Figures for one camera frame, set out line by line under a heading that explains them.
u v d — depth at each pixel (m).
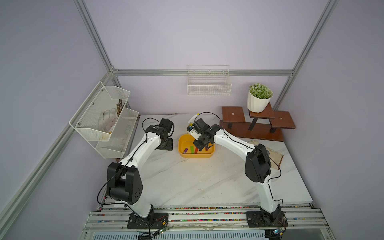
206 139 0.68
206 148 0.98
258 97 0.82
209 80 0.97
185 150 1.00
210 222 0.73
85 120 0.67
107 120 0.77
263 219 0.65
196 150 1.00
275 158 0.97
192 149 1.01
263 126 1.09
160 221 0.73
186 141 1.02
